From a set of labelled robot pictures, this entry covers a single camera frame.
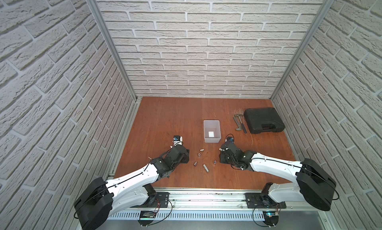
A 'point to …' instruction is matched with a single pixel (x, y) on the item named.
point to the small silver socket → (215, 162)
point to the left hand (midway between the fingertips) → (188, 149)
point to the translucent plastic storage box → (212, 131)
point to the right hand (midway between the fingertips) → (221, 156)
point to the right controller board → (270, 218)
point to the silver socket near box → (202, 150)
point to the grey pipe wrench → (236, 119)
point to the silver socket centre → (199, 154)
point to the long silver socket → (206, 168)
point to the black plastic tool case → (261, 120)
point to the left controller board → (146, 214)
